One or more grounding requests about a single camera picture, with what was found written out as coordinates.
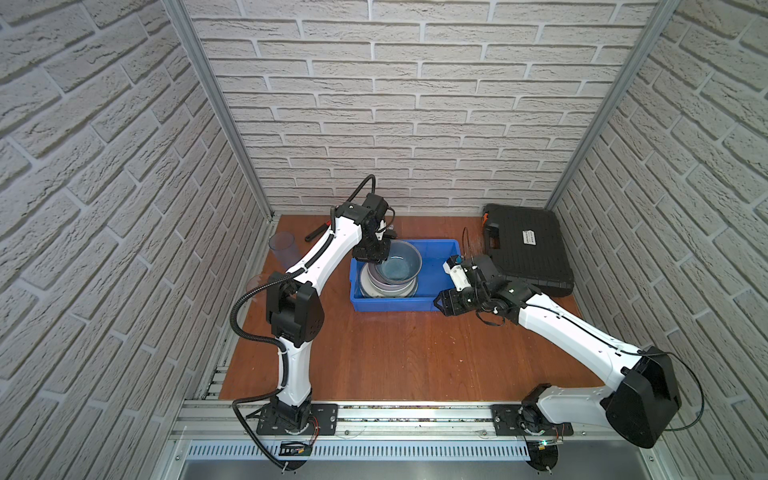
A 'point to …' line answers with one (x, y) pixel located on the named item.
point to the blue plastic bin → (431, 281)
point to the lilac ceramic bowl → (388, 286)
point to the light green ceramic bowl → (373, 291)
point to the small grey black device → (390, 232)
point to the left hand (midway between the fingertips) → (383, 256)
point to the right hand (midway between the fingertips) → (444, 297)
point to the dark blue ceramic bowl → (402, 264)
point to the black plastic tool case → (529, 243)
